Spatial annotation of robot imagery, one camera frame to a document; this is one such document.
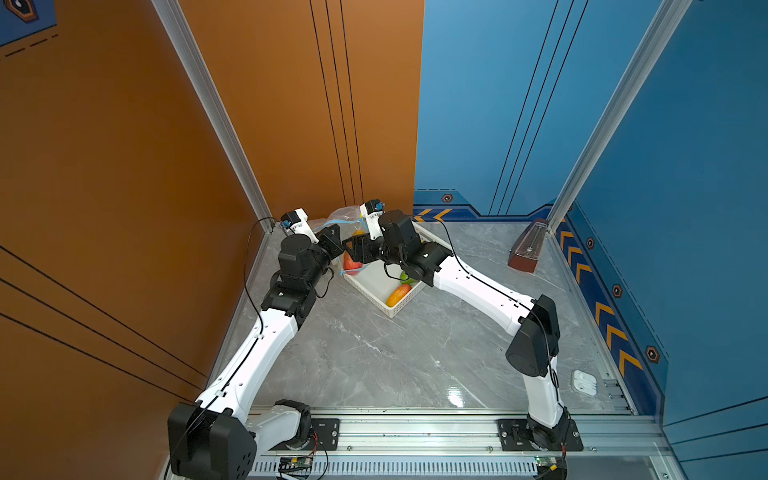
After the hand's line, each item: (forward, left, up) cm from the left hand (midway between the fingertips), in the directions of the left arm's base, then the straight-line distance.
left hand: (341, 221), depth 74 cm
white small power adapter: (-28, -66, -33) cm, 79 cm away
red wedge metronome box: (+13, -58, -23) cm, 64 cm away
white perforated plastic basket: (+3, -7, -31) cm, 32 cm away
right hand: (-1, -3, -6) cm, 6 cm away
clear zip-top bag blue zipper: (0, -2, -1) cm, 2 cm away
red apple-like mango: (-4, -14, -29) cm, 32 cm away
